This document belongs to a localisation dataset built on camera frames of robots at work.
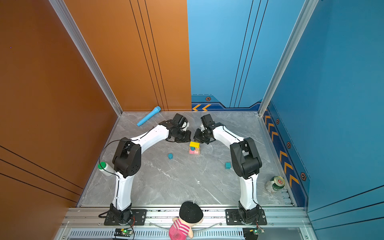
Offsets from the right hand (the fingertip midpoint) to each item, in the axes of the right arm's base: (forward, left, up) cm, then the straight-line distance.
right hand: (193, 139), depth 95 cm
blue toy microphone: (+31, +31, -4) cm, 44 cm away
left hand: (0, 0, 0) cm, 1 cm away
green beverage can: (-29, -44, +2) cm, 52 cm away
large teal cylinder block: (-5, 0, -3) cm, 6 cm away
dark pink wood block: (-7, 0, -4) cm, 8 cm away
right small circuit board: (-47, -31, -8) cm, 57 cm away
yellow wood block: (-4, -1, -1) cm, 4 cm away
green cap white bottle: (-19, +48, -2) cm, 52 cm away
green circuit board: (-48, +33, -9) cm, 59 cm away
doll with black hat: (-43, 0, +1) cm, 43 cm away
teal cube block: (-15, -21, -6) cm, 27 cm away
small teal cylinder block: (-9, +14, -6) cm, 18 cm away
